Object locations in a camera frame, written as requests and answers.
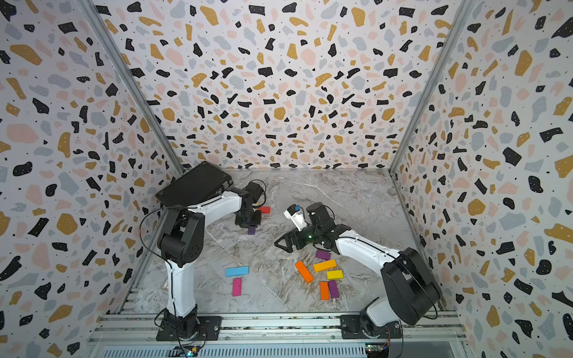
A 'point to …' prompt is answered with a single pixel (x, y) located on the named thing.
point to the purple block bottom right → (333, 289)
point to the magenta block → (236, 286)
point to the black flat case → (206, 180)
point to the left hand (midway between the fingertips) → (257, 224)
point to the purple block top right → (323, 255)
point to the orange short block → (324, 290)
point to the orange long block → (304, 271)
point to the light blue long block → (236, 271)
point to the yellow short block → (335, 274)
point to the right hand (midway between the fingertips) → (285, 239)
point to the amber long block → (324, 265)
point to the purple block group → (251, 230)
